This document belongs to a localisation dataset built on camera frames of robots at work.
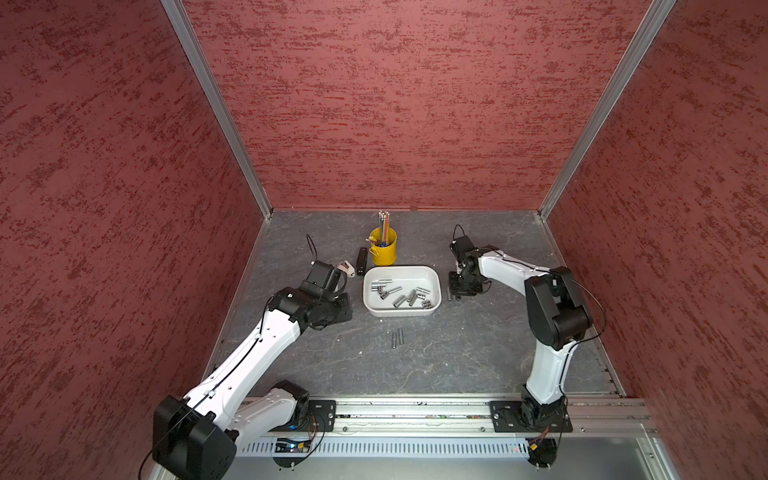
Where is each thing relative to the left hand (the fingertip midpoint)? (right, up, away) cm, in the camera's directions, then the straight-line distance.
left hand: (346, 317), depth 78 cm
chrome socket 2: (+29, +5, +9) cm, 31 cm away
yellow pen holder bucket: (+9, +16, +20) cm, 27 cm away
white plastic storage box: (+16, +4, +19) cm, 25 cm away
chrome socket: (+15, -8, +9) cm, 20 cm away
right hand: (+34, +3, +18) cm, 39 cm away
